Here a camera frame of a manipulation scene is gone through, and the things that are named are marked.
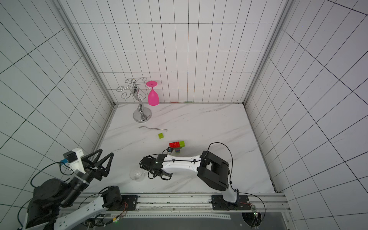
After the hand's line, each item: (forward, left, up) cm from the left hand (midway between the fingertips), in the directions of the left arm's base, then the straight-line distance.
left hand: (108, 154), depth 60 cm
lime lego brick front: (+13, -28, -27) cm, 41 cm away
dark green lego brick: (+14, -28, -22) cm, 38 cm away
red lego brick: (+15, -27, -20) cm, 37 cm away
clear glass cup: (-1, -5, -28) cm, 28 cm away
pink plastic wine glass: (+47, -10, -11) cm, 49 cm away
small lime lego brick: (+26, -16, -27) cm, 41 cm away
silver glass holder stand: (+45, +1, -27) cm, 53 cm away
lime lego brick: (+16, -32, -20) cm, 40 cm away
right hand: (+5, -19, -27) cm, 34 cm away
